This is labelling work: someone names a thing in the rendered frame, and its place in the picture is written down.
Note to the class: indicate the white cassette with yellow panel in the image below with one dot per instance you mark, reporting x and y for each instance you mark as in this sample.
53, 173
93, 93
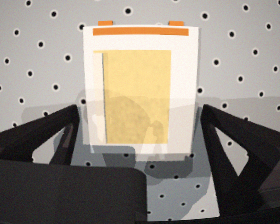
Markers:
150, 83

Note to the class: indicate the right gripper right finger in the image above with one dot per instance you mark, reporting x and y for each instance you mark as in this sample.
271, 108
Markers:
262, 170

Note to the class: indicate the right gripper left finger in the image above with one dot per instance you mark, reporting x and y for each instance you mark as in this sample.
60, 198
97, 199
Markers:
19, 143

